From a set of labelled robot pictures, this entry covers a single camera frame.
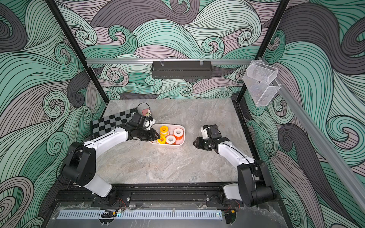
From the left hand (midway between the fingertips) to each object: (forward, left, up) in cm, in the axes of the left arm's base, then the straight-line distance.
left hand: (158, 135), depth 86 cm
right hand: (-3, -25, -5) cm, 25 cm away
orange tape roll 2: (+1, -7, -7) cm, 10 cm away
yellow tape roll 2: (+7, -2, -5) cm, 9 cm away
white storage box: (+12, -7, -8) cm, 16 cm away
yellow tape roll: (0, -2, -5) cm, 6 cm away
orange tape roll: (+6, -12, -6) cm, 15 cm away
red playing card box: (+26, +14, -9) cm, 31 cm away
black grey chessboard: (+13, +40, -7) cm, 43 cm away
